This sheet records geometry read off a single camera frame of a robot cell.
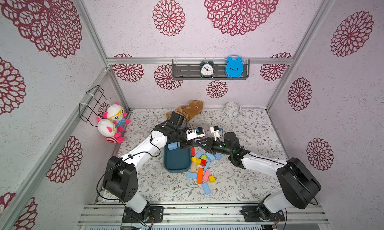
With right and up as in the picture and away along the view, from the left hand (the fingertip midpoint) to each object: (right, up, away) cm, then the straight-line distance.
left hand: (194, 141), depth 82 cm
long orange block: (+3, -21, +5) cm, 22 cm away
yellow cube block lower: (+2, -13, +8) cm, 16 cm away
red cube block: (+6, -15, +10) cm, 18 cm away
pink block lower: (+6, -21, +3) cm, 22 cm away
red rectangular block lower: (-1, -8, +13) cm, 15 cm away
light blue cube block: (-15, -5, +13) cm, 21 cm away
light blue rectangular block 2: (+3, -10, +13) cm, 17 cm away
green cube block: (+6, -11, +10) cm, 16 cm away
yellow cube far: (+10, -22, +2) cm, 24 cm away
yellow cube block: (-1, -12, +9) cm, 15 cm away
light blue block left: (-1, -20, +5) cm, 21 cm away
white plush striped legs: (-49, +6, +1) cm, 49 cm away
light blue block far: (+6, -26, 0) cm, 27 cm away
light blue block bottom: (+15, -11, +10) cm, 21 cm away
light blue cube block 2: (+10, -11, +10) cm, 17 cm away
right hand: (+1, 0, -3) cm, 3 cm away
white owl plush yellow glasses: (-49, +16, +11) cm, 53 cm away
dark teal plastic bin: (-10, -13, +9) cm, 19 cm away
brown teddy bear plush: (-1, +20, +28) cm, 35 cm away
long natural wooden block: (-1, -16, +6) cm, 17 cm away
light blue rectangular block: (-8, -1, -7) cm, 10 cm away
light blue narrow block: (+7, -16, +6) cm, 18 cm away
